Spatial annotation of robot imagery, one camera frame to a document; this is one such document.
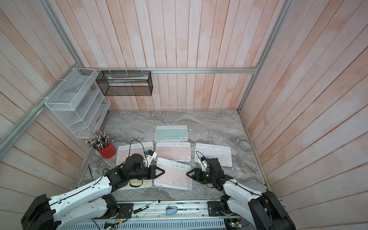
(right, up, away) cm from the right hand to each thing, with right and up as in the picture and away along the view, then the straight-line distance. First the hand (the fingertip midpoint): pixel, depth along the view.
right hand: (189, 174), depth 84 cm
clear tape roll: (+39, +15, +14) cm, 44 cm away
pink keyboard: (-44, +11, +11) cm, 47 cm away
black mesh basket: (-47, +61, +21) cm, 80 cm away
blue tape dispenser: (-10, -15, -10) cm, 21 cm away
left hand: (-15, +3, -9) cm, 18 cm away
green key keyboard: (-13, +24, +21) cm, 34 cm away
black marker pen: (-24, -14, -9) cm, 29 cm away
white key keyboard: (+23, +10, +11) cm, 28 cm away
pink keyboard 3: (-9, +1, -6) cm, 10 cm away
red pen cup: (-52, +20, -2) cm, 56 cm away
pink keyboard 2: (-7, +12, +11) cm, 18 cm away
